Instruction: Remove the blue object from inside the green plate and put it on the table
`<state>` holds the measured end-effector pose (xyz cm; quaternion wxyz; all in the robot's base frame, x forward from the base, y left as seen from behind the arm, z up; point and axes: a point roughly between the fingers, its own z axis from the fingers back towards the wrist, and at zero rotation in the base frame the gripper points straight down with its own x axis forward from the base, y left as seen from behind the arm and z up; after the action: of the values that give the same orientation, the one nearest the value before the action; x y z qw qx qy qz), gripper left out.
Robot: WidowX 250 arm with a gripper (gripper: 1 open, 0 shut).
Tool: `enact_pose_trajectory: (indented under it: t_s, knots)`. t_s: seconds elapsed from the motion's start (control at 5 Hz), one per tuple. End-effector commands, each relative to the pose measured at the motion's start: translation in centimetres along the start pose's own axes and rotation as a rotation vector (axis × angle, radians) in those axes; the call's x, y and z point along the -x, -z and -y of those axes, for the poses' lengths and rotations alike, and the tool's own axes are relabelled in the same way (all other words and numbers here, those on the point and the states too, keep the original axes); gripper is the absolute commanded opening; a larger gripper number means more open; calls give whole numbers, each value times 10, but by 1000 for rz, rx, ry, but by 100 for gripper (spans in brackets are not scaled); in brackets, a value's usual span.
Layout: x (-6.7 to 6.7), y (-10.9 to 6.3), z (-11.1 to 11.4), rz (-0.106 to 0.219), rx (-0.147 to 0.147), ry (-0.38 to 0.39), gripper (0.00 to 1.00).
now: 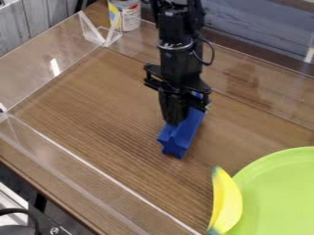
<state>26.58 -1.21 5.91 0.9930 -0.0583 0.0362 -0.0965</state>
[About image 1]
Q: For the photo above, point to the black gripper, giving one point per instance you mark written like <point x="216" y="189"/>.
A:
<point x="175" y="78"/>

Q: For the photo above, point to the blue I-beam block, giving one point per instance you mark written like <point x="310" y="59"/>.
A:
<point x="177" y="137"/>

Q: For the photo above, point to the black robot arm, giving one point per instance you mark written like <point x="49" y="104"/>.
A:
<point x="179" y="23"/>

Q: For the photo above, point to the green plate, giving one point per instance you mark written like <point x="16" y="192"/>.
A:
<point x="277" y="186"/>

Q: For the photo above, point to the white labelled can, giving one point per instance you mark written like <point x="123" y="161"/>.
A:
<point x="125" y="11"/>

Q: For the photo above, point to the yellow sponge piece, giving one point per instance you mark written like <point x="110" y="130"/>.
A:
<point x="228" y="208"/>

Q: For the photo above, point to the clear acrylic enclosure wall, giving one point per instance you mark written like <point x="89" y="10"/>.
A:
<point x="78" y="133"/>

